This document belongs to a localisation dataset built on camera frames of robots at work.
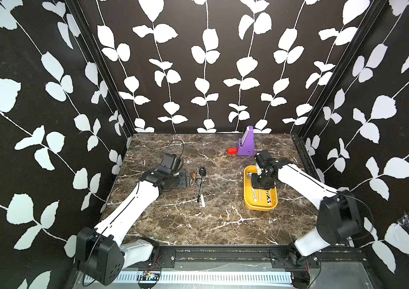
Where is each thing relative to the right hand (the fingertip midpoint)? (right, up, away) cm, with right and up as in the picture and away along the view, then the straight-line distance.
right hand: (253, 182), depth 88 cm
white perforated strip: (-25, -35, -18) cm, 46 cm away
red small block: (-8, +16, +22) cm, 28 cm away
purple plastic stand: (0, +19, +18) cm, 26 cm away
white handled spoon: (-26, -9, +3) cm, 27 cm away
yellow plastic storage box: (+5, -11, +2) cm, 12 cm away
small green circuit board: (-47, -35, -17) cm, 61 cm away
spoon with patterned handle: (+9, -9, +2) cm, 13 cm away
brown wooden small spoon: (-31, +2, +13) cm, 34 cm away
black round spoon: (-26, +4, +13) cm, 29 cm away
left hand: (-34, +3, -6) cm, 34 cm away
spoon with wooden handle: (+4, -8, +5) cm, 10 cm away
